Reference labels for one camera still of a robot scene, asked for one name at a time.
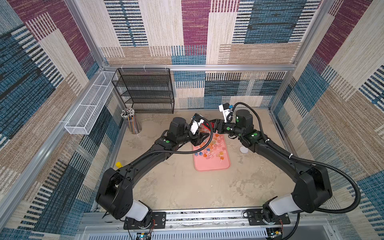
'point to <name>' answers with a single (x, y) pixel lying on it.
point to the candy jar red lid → (207, 126)
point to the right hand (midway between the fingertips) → (209, 125)
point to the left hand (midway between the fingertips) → (205, 131)
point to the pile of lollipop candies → (215, 148)
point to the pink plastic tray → (214, 156)
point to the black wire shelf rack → (148, 90)
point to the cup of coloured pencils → (133, 123)
